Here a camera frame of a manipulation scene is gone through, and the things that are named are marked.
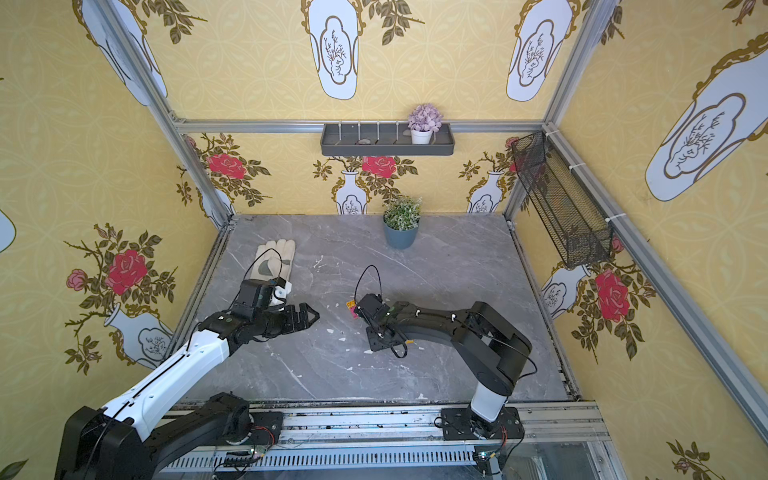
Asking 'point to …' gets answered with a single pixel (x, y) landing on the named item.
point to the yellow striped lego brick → (351, 304)
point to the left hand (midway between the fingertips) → (310, 319)
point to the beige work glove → (273, 260)
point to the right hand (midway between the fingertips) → (380, 344)
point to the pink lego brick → (352, 309)
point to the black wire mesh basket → (579, 230)
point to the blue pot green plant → (401, 220)
